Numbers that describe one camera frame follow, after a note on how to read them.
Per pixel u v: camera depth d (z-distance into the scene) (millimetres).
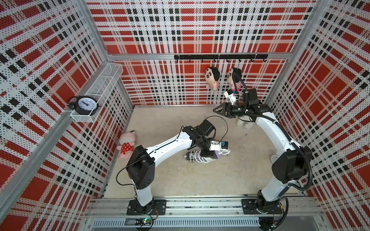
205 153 698
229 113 690
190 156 844
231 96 735
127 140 970
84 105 636
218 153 749
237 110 688
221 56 889
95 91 785
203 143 671
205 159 784
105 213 740
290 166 453
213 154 691
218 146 669
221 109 723
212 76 912
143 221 694
